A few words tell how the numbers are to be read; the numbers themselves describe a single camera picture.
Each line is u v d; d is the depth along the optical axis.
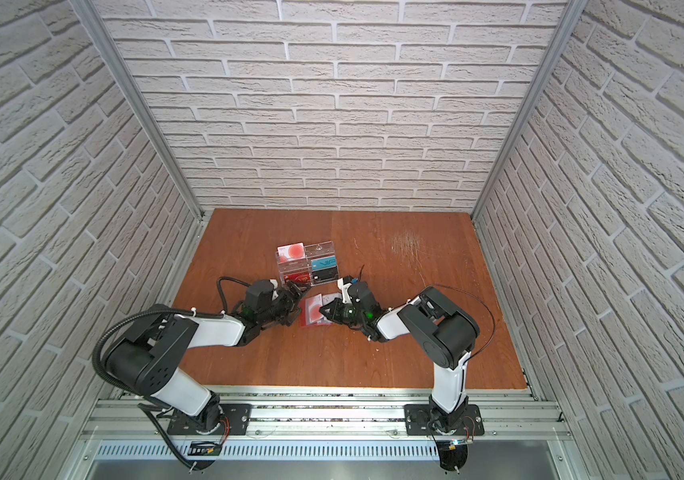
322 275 0.98
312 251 0.98
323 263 0.98
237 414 0.74
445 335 0.50
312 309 0.92
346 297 0.85
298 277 0.97
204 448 0.72
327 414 0.76
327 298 0.94
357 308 0.76
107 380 0.45
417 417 0.74
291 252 0.97
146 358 0.45
